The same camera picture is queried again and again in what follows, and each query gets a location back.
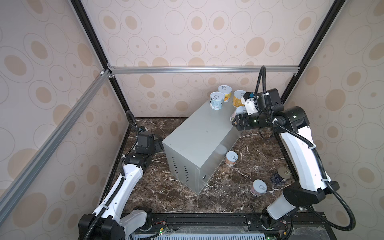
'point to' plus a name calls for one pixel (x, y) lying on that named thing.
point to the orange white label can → (231, 158)
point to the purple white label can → (258, 187)
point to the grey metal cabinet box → (195, 150)
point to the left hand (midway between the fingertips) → (158, 139)
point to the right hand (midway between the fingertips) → (239, 120)
